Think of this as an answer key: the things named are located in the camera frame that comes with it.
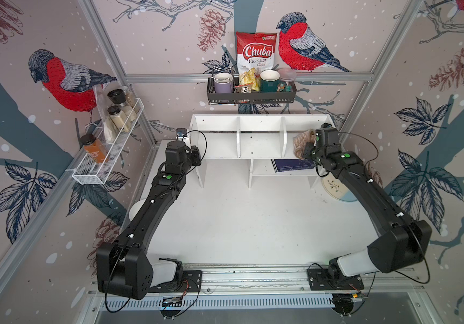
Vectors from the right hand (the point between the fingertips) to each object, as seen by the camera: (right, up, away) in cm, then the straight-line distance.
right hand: (307, 145), depth 83 cm
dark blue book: (-6, -8, +7) cm, 13 cm away
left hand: (-45, +1, -3) cm, 46 cm away
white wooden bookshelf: (-20, +4, +5) cm, 21 cm away
